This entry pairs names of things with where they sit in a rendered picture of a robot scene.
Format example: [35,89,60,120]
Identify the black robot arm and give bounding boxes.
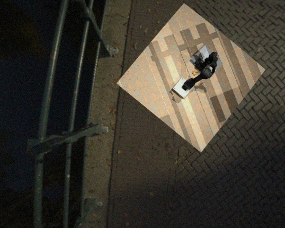
[182,52,218,91]

